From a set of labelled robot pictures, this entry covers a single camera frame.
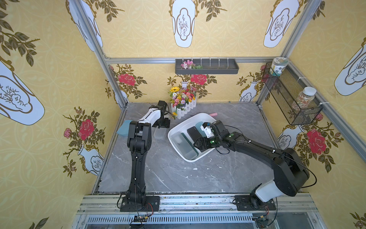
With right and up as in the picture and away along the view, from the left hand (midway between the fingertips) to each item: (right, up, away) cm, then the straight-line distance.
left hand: (156, 125), depth 106 cm
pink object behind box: (+44, +8, +7) cm, 45 cm away
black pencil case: (+27, -6, -5) cm, 29 cm away
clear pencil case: (+15, -8, -10) cm, 20 cm away
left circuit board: (-2, -46, -33) cm, 56 cm away
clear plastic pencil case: (+3, -5, -5) cm, 8 cm away
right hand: (+31, -8, -19) cm, 37 cm away
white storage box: (+19, 0, -5) cm, 20 cm away
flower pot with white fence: (+20, +17, -5) cm, 27 cm away
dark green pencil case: (+24, -16, -18) cm, 34 cm away
